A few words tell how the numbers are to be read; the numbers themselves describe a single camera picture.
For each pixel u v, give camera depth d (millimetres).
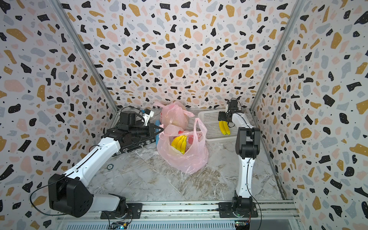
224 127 1063
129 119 626
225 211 738
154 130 733
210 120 1032
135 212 735
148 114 726
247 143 615
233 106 877
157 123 1063
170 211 751
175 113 1003
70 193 397
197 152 856
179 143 944
